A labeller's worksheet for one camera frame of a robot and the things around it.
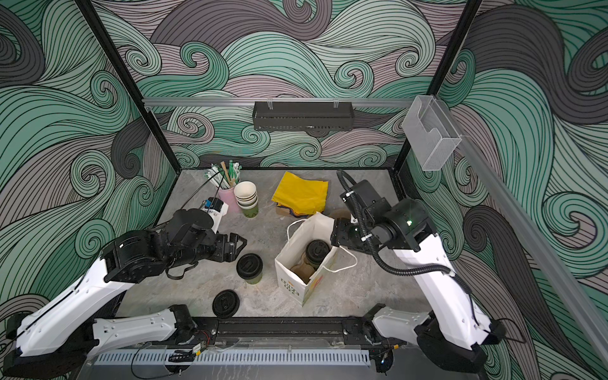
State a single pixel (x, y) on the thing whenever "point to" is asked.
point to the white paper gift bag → (300, 233)
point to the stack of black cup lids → (226, 303)
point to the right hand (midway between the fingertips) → (337, 241)
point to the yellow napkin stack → (302, 197)
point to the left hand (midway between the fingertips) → (236, 238)
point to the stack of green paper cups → (247, 199)
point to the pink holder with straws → (225, 175)
